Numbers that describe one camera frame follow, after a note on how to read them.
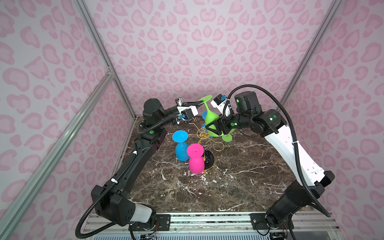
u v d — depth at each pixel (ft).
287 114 1.54
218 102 1.81
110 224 1.46
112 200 1.26
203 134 2.36
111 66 2.96
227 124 1.86
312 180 1.32
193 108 1.62
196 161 2.31
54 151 1.83
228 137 3.51
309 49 2.76
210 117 2.01
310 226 2.40
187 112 1.58
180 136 2.31
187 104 1.93
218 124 1.83
